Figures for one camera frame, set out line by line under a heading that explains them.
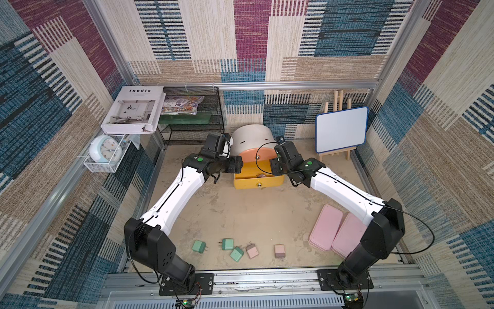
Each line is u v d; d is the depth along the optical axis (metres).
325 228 0.85
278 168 0.75
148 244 0.41
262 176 0.90
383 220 0.43
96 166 0.67
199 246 0.81
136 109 0.75
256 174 0.92
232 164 0.71
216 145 0.60
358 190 0.49
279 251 0.80
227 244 0.81
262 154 0.86
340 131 1.03
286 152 0.61
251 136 0.91
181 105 0.84
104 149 0.65
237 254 0.79
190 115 0.81
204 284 0.74
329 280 0.73
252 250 0.80
